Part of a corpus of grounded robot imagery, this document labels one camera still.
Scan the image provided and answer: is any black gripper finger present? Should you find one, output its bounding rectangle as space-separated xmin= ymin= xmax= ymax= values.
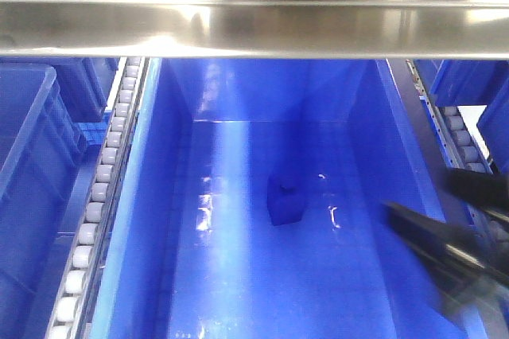
xmin=380 ymin=200 xmax=509 ymax=327
xmin=444 ymin=167 xmax=509 ymax=217

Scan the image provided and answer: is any blue plastic box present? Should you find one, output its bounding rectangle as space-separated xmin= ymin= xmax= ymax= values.
xmin=266 ymin=173 xmax=309 ymax=228

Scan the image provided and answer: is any large blue plastic bin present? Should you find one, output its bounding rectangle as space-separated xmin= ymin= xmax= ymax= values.
xmin=87 ymin=57 xmax=491 ymax=339

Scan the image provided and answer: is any steel flow rack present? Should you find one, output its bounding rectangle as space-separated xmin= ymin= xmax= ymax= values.
xmin=0 ymin=0 xmax=509 ymax=339

